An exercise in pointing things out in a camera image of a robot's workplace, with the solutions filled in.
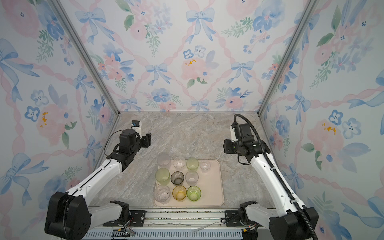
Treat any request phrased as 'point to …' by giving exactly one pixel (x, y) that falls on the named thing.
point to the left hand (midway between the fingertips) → (145, 131)
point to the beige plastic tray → (202, 188)
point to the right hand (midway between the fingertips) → (229, 144)
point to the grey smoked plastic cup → (177, 177)
